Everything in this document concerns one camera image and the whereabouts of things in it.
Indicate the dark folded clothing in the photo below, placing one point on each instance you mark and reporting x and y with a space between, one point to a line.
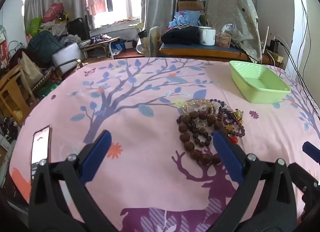
180 35

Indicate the clear plastic bag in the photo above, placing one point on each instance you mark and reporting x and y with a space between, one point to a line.
228 28

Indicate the grey dotted cloth cover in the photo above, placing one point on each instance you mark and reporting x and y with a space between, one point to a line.
232 4

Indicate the white enamel mug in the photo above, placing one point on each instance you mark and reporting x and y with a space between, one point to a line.
206 35

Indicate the white router antenna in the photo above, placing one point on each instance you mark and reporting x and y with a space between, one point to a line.
266 39

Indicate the small woven basket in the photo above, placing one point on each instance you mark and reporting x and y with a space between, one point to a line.
223 40

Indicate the blue clothes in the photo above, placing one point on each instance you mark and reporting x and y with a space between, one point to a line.
187 17

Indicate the dark green bag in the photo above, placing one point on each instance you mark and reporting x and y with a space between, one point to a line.
42 42

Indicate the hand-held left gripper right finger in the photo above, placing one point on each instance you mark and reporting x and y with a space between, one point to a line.
226 154

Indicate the pink printed bed sheet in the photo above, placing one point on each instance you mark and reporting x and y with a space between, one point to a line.
140 127

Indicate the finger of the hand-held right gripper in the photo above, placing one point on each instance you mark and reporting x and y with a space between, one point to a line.
300 174
310 148

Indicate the black power adapter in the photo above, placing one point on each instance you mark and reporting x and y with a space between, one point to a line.
274 45

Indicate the red bag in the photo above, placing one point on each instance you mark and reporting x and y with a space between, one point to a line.
52 10

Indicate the black bag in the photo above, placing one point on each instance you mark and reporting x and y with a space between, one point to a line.
76 27

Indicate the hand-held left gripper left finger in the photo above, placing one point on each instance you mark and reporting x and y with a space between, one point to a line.
96 157

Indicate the white fan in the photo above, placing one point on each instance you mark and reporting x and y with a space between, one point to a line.
155 42

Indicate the white padded chair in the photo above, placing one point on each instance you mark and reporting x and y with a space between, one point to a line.
66 53

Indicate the wooden chair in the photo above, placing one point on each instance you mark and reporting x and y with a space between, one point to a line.
10 84

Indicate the smartphone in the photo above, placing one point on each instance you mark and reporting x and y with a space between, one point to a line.
40 144

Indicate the small wooden table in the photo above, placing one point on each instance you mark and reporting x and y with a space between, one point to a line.
105 40

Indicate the green plastic bag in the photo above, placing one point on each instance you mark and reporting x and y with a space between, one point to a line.
33 24

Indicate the brown paper bag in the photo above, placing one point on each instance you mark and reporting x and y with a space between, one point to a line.
31 69

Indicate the purple amethyst bead strand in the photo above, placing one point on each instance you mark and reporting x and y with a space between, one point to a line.
226 114

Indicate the wooden desk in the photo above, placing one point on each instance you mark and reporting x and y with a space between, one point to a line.
200 52

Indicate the cardboard box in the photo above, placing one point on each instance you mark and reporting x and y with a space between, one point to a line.
191 5

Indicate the green plastic basket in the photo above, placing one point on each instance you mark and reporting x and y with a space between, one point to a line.
262 82

